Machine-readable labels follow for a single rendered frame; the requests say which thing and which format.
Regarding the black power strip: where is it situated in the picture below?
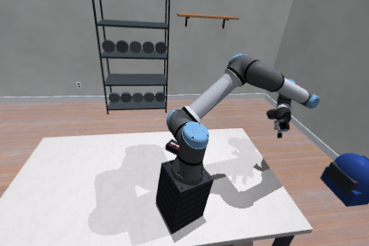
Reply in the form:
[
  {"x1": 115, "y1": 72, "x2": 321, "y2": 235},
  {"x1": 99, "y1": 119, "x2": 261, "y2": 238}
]
[{"x1": 166, "y1": 139, "x2": 179, "y2": 155}]

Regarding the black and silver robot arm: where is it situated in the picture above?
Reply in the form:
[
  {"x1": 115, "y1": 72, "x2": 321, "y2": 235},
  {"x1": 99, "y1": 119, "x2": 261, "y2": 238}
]
[{"x1": 167, "y1": 54, "x2": 319, "y2": 185}]

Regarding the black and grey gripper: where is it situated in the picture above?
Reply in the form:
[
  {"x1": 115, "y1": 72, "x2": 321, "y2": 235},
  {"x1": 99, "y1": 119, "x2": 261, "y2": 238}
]
[{"x1": 266, "y1": 102, "x2": 292, "y2": 138}]

